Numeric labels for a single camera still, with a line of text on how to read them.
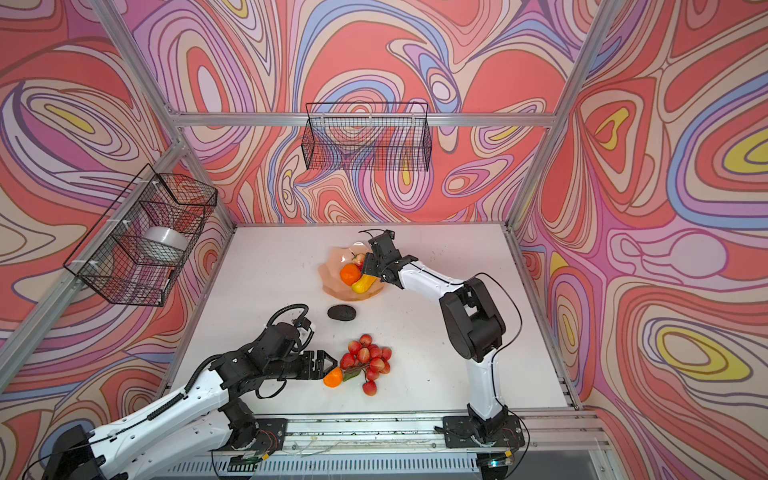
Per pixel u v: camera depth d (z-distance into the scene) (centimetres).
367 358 80
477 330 52
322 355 71
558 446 73
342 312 93
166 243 70
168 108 86
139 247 70
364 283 98
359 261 101
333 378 78
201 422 59
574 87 80
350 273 99
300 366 69
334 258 105
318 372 69
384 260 74
